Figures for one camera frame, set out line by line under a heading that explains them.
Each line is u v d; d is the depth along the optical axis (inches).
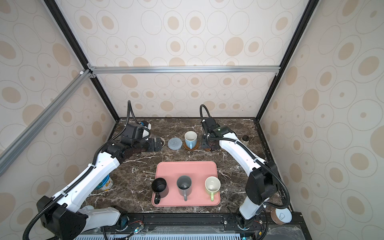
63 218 14.6
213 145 28.0
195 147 39.6
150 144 26.7
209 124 25.5
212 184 32.7
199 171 36.3
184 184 32.8
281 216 28.0
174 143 41.0
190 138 38.9
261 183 17.3
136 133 22.7
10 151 20.4
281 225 29.2
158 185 32.7
